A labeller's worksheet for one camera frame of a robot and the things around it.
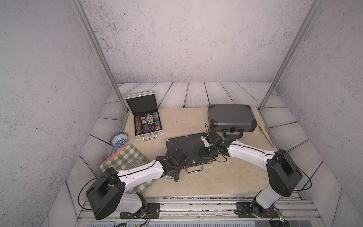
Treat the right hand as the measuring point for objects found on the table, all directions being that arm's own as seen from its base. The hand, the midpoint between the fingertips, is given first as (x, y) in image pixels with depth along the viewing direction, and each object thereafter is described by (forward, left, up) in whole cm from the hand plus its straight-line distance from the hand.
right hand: (201, 154), depth 86 cm
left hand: (-6, +8, -2) cm, 11 cm away
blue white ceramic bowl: (+13, +56, -4) cm, 58 cm away
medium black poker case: (+8, +6, -2) cm, 10 cm away
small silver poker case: (+28, +39, -4) cm, 48 cm away
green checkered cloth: (0, +47, -5) cm, 48 cm away
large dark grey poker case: (+27, -24, +1) cm, 36 cm away
